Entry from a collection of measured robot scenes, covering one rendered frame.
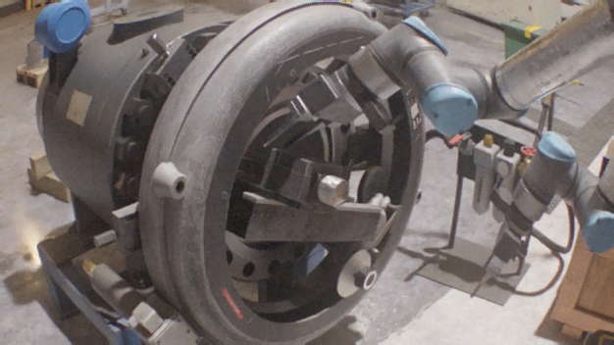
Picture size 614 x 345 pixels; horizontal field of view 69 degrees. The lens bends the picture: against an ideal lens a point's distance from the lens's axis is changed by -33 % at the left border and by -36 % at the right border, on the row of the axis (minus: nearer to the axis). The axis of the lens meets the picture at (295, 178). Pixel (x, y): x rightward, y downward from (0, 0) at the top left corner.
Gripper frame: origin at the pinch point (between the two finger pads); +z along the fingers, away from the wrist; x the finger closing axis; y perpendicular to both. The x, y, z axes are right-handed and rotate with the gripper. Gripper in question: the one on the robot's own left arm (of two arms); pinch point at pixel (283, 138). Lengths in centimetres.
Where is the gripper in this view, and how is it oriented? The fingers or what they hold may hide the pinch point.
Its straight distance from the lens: 108.4
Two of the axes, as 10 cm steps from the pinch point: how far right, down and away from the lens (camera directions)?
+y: -4.8, -8.3, 2.7
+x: -4.5, -0.3, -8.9
